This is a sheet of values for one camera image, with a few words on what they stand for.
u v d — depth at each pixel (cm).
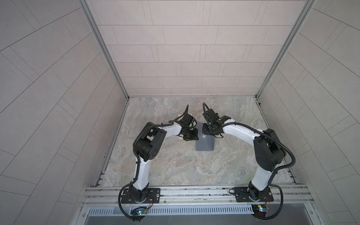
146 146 52
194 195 72
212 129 68
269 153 47
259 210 68
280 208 66
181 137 84
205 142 91
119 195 66
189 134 83
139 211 65
